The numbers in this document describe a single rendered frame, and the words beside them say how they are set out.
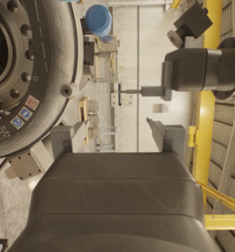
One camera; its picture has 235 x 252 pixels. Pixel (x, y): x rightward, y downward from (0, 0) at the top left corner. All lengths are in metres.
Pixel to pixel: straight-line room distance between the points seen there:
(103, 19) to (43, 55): 0.77
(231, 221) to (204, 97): 8.71
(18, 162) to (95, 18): 0.94
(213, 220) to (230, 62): 4.16
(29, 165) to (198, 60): 0.61
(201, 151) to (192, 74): 12.52
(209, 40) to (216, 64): 12.24
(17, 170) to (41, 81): 0.34
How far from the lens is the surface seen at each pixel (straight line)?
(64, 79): 0.54
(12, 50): 0.73
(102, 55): 0.64
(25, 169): 0.71
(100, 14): 1.27
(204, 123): 12.31
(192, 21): 0.24
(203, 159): 12.93
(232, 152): 13.05
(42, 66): 0.55
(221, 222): 4.39
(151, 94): 0.23
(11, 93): 0.76
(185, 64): 0.21
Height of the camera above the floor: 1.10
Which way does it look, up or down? 2 degrees down
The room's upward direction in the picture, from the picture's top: 89 degrees clockwise
